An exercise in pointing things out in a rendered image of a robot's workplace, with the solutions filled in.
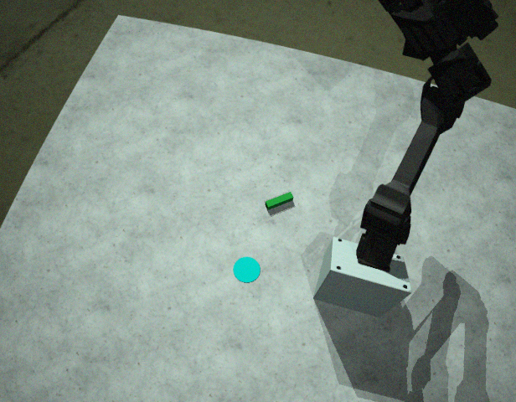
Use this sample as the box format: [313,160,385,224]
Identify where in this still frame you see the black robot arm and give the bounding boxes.
[356,0,499,272]

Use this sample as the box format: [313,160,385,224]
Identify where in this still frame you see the cyan circle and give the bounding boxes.
[233,257,261,282]

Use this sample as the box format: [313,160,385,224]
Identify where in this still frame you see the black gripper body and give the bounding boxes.
[378,0,491,107]

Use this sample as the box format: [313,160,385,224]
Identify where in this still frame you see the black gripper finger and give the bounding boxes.
[428,42,478,87]
[388,0,439,28]

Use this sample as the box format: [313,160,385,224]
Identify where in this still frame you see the green rectangular post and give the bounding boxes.
[265,192,293,210]

